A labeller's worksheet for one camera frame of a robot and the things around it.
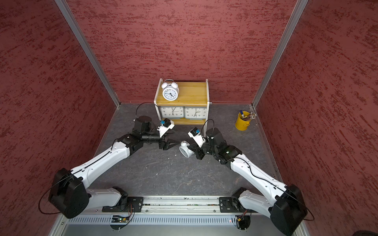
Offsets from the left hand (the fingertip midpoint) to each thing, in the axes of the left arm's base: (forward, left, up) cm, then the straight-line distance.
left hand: (176, 139), depth 75 cm
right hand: (-4, -7, -4) cm, 9 cm away
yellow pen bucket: (+23, -43, -16) cm, 52 cm away
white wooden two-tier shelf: (+22, -7, +12) cm, 26 cm away
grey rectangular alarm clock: (+19, +4, 0) cm, 20 cm away
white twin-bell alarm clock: (-3, -4, -5) cm, 7 cm away
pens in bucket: (+20, -46, -5) cm, 51 cm away
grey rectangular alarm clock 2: (+19, -10, 0) cm, 21 cm away
